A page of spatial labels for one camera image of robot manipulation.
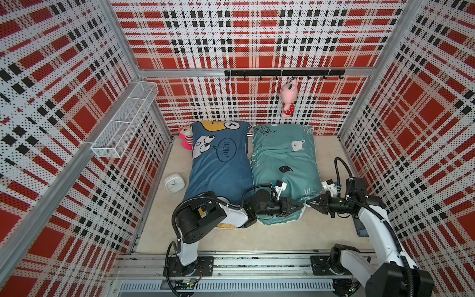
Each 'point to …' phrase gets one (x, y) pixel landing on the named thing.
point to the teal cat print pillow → (288, 153)
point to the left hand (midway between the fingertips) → (304, 207)
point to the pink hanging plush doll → (289, 93)
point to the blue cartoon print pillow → (221, 161)
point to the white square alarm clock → (174, 183)
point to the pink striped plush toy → (187, 137)
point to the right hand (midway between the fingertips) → (310, 203)
